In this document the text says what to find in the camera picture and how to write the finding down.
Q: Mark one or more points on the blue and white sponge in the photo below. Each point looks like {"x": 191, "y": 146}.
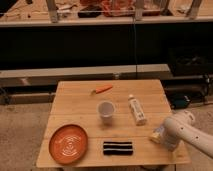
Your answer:
{"x": 156, "y": 135}

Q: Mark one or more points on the orange plate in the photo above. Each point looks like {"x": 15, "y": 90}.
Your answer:
{"x": 68, "y": 144}

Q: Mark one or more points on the orange toy carrot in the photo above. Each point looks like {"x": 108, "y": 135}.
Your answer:
{"x": 101, "y": 89}

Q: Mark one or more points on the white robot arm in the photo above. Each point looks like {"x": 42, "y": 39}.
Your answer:
{"x": 179, "y": 127}

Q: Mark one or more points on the white tube bottle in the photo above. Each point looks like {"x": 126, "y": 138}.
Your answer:
{"x": 137, "y": 111}

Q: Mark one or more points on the wooden table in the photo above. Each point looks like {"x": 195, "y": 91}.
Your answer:
{"x": 74, "y": 104}

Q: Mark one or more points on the black striped cloth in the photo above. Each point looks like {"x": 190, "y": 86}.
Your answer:
{"x": 117, "y": 148}

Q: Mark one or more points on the long metal bench rail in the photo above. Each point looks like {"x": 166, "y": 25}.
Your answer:
{"x": 52, "y": 76}

